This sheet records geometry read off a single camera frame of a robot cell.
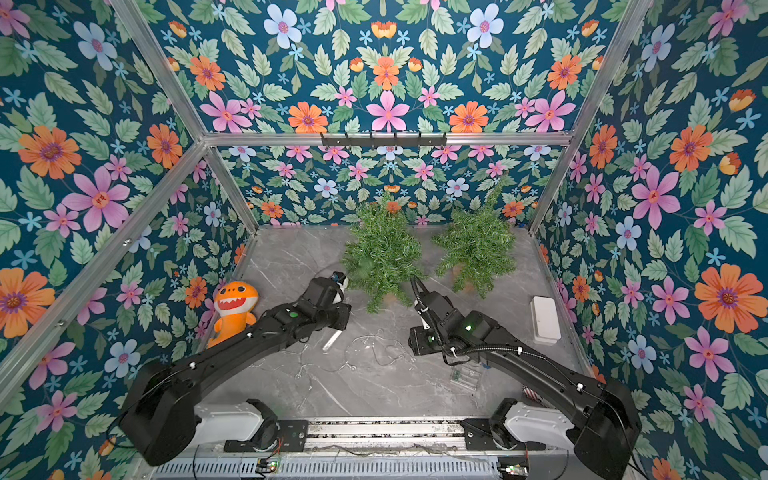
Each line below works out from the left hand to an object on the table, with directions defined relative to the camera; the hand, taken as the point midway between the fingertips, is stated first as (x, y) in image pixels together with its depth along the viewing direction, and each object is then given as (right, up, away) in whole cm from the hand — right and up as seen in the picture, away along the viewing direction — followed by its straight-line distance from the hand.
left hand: (351, 309), depth 85 cm
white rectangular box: (+59, -4, +6) cm, 59 cm away
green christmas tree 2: (+36, +18, -4) cm, 40 cm away
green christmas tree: (+10, +15, -12) cm, 22 cm away
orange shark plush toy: (-37, +2, +4) cm, 37 cm away
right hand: (+19, -6, -8) cm, 22 cm away
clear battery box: (+33, -19, -3) cm, 38 cm away
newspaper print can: (+50, -21, -7) cm, 54 cm away
